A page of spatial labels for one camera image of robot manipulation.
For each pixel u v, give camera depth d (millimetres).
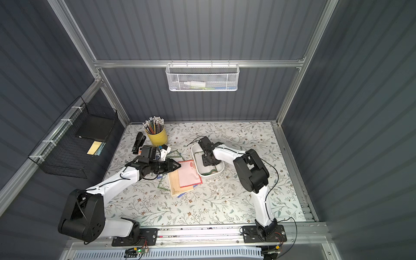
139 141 1079
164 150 809
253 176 544
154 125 970
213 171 937
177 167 836
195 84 931
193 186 889
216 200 846
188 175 937
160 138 992
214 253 771
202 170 922
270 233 647
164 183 909
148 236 741
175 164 843
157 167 738
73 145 763
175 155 1018
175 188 885
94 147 755
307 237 739
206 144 804
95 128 812
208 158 747
